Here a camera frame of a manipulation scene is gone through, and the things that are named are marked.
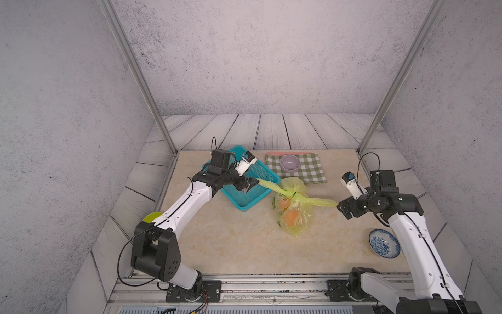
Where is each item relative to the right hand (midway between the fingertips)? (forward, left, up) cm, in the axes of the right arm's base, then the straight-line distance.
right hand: (352, 200), depth 75 cm
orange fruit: (-2, +23, -10) cm, 25 cm away
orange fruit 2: (+3, +25, -8) cm, 26 cm away
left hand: (+11, +38, +2) cm, 39 cm away
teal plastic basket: (+6, +42, -11) cm, 44 cm away
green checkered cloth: (+30, +8, -19) cm, 37 cm away
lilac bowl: (+33, +19, -17) cm, 42 cm away
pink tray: (+46, +18, -21) cm, 54 cm away
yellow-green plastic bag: (0, +22, -6) cm, 23 cm away
